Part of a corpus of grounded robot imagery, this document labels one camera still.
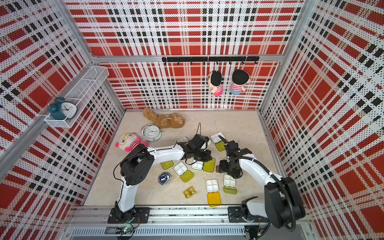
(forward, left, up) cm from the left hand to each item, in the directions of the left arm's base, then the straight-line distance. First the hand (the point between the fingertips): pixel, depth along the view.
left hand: (213, 158), depth 90 cm
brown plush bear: (+25, +26, +6) cm, 37 cm away
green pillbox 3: (-6, +20, -3) cm, 21 cm away
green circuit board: (-36, +45, -3) cm, 58 cm away
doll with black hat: (+41, -17, +29) cm, 53 cm away
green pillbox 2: (-3, +3, -4) cm, 6 cm away
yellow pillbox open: (-21, +1, -4) cm, 22 cm away
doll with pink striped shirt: (+42, -1, +27) cm, 50 cm away
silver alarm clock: (+19, +42, 0) cm, 46 cm away
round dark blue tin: (-12, +29, -2) cm, 31 cm away
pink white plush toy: (+10, +54, +3) cm, 55 cm away
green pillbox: (+13, -5, -5) cm, 14 cm away
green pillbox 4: (-15, -8, -3) cm, 17 cm away
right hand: (-9, -7, 0) cm, 12 cm away
